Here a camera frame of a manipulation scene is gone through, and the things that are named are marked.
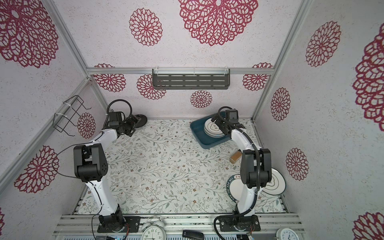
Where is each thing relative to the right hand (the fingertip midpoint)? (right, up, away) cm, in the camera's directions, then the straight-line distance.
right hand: (217, 118), depth 95 cm
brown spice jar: (+12, -25, 0) cm, 28 cm away
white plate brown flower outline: (-1, -7, +15) cm, 16 cm away
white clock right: (+27, -56, -26) cm, 68 cm away
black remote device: (-16, -57, -25) cm, 64 cm away
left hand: (-52, -4, +6) cm, 52 cm away
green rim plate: (+8, -40, -9) cm, 42 cm away
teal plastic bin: (-7, -15, +11) cm, 20 cm away
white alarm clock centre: (-34, -54, -26) cm, 69 cm away
